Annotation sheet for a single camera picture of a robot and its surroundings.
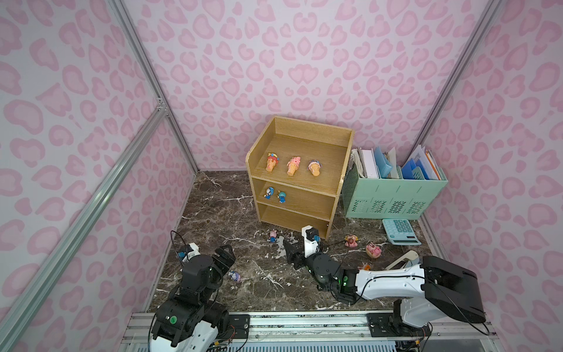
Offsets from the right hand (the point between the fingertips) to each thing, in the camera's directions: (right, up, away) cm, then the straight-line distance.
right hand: (292, 240), depth 76 cm
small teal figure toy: (-4, +14, +10) cm, 18 cm away
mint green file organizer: (+39, +14, +14) cm, 43 cm away
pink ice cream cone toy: (0, +26, -1) cm, 26 cm away
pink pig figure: (+25, -4, +15) cm, 29 cm away
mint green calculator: (+47, -1, +19) cm, 50 cm away
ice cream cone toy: (+8, +25, -3) cm, 26 cm away
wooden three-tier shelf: (+2, +24, 0) cm, 24 cm away
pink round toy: (+33, -7, +12) cm, 35 cm away
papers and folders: (+32, +27, +10) cm, 44 cm away
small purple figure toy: (-21, -15, +6) cm, 27 cm away
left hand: (-21, -2, -4) cm, 22 cm away
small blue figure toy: (-9, +16, +10) cm, 21 cm away
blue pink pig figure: (-8, -3, +18) cm, 19 cm away
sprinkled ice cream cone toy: (-7, +27, 0) cm, 28 cm away
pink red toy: (+28, -12, +7) cm, 32 cm away
